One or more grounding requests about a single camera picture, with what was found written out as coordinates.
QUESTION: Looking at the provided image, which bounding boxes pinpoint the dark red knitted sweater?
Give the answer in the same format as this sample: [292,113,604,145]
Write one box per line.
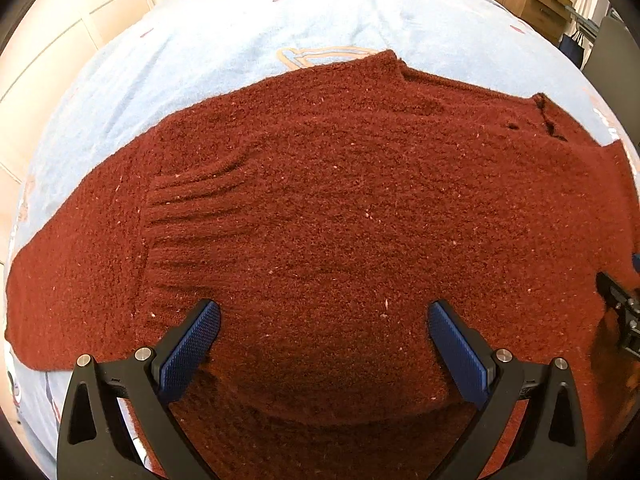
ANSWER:
[6,51,639,479]

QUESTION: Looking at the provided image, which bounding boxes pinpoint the grey chair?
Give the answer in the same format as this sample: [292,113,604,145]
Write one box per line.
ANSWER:
[582,16,640,145]

